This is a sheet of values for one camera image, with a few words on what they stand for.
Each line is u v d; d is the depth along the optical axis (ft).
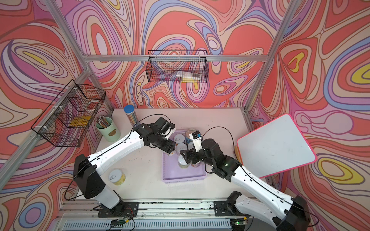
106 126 3.04
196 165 2.83
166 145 2.31
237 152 2.91
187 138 2.98
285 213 1.29
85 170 1.39
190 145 2.95
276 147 2.57
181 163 2.77
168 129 2.15
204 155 1.90
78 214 2.41
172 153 2.36
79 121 2.35
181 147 2.96
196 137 2.06
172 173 2.75
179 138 3.12
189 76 2.98
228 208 2.17
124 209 2.37
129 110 3.06
